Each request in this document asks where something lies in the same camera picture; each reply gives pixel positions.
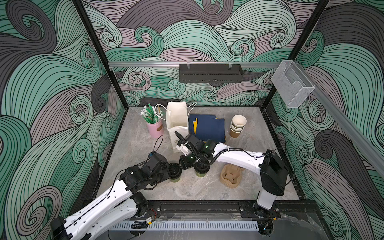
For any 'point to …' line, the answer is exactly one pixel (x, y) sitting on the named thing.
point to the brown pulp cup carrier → (230, 175)
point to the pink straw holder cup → (156, 130)
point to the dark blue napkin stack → (207, 127)
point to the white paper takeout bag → (177, 119)
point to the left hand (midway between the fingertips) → (171, 172)
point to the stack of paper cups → (238, 123)
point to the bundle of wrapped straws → (150, 115)
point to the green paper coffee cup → (200, 175)
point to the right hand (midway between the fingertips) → (179, 168)
